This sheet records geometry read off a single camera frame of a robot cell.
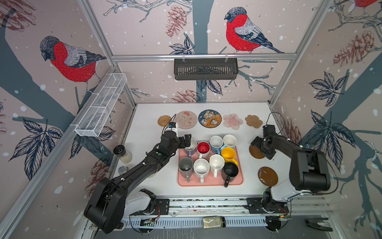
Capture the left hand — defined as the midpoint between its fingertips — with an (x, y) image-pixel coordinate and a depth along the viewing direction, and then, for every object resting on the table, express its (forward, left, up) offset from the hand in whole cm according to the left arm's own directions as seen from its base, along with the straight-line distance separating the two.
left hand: (187, 132), depth 84 cm
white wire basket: (+8, +47, +15) cm, 50 cm away
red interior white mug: (-3, -10, -13) cm, 17 cm away
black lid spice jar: (-9, +39, -5) cm, 40 cm away
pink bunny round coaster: (+22, +3, -16) cm, 27 cm away
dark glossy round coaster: (-20, -46, -16) cm, 53 cm away
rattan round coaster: (+22, +20, -16) cm, 33 cm away
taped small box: (-41, -13, -11) cm, 45 cm away
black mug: (-17, -25, -13) cm, 33 cm away
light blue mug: (0, -18, -11) cm, 21 cm away
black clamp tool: (-41, -64, -15) cm, 78 cm away
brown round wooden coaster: (-6, -43, -14) cm, 45 cm away
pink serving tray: (-22, -13, -15) cm, 29 cm away
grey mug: (-15, +1, -14) cm, 21 cm away
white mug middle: (-13, -17, -12) cm, 25 cm away
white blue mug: (+1, -27, -11) cm, 29 cm away
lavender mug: (-7, -2, -8) cm, 11 cm away
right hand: (-1, -46, -15) cm, 48 cm away
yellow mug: (-7, -25, -12) cm, 29 cm away
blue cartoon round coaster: (+23, -16, -15) cm, 32 cm away
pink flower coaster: (+22, -33, -17) cm, 44 cm away
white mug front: (-15, -8, -14) cm, 22 cm away
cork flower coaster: (+21, -49, -16) cm, 55 cm away
